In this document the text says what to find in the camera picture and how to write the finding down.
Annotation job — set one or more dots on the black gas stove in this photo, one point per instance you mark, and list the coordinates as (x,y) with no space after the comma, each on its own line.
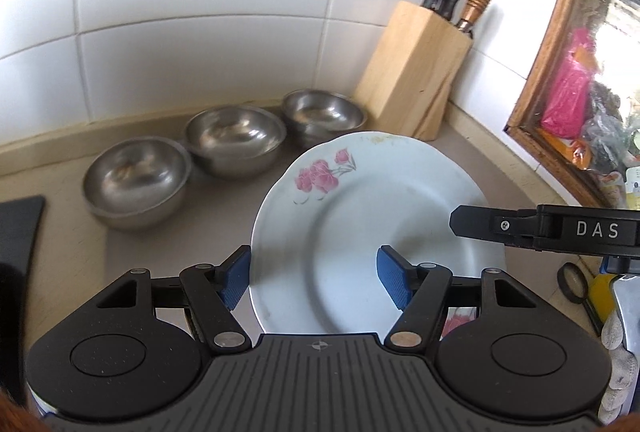
(17,262)

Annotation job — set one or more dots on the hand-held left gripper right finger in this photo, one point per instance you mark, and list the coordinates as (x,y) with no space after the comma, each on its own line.
(395,279)

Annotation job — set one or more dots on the dark plastic bag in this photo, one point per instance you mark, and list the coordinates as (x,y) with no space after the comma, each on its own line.
(605,121)

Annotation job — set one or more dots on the steel bowl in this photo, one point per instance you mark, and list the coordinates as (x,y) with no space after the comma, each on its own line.
(322,109)
(232,139)
(135,182)

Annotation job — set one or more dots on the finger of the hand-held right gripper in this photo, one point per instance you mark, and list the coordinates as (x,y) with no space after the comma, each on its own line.
(495,226)

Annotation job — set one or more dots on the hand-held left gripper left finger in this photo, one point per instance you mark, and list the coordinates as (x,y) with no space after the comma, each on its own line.
(234,279)

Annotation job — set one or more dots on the wooden knife block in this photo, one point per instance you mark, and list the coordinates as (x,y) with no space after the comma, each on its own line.
(415,71)

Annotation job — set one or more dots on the person's right hand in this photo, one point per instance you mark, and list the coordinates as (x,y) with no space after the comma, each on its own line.
(617,362)

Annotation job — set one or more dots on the pink plastic bag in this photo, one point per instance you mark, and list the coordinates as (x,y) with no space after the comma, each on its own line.
(567,86)

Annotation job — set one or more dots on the white floral plate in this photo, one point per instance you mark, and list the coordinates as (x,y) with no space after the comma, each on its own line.
(350,212)

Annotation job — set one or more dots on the wooden window frame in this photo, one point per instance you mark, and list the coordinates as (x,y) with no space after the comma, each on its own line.
(545,61)

